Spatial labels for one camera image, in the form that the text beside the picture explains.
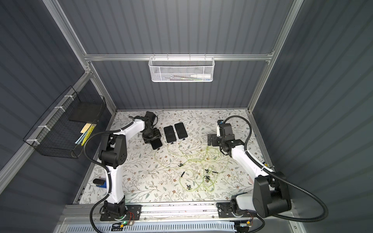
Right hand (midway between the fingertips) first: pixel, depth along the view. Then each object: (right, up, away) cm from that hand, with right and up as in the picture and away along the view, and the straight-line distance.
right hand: (218, 136), depth 88 cm
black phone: (-24, +3, +20) cm, 31 cm away
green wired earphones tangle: (-12, -20, +2) cm, 23 cm away
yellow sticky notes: (-72, +6, -12) cm, 74 cm away
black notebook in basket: (-76, +14, -7) cm, 77 cm away
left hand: (-39, -3, +11) cm, 40 cm away
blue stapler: (-68, -25, -8) cm, 73 cm away
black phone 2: (-32, 0, +16) cm, 36 cm away
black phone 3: (-40, -6, +10) cm, 42 cm away
